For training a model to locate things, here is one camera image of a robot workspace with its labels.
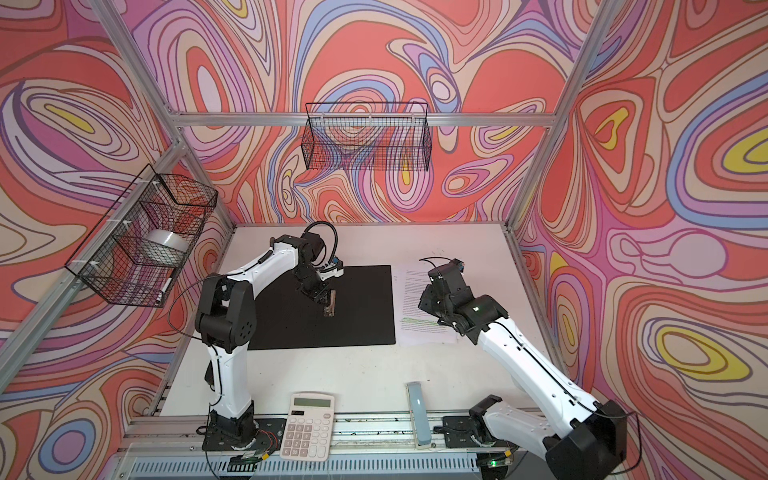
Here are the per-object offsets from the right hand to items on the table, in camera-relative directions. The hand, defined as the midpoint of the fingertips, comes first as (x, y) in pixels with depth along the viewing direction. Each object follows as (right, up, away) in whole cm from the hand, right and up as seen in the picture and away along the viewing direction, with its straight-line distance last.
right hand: (429, 304), depth 79 cm
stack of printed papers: (-2, -9, +14) cm, 17 cm away
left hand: (-30, 0, +15) cm, 34 cm away
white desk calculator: (-31, -30, -5) cm, 43 cm away
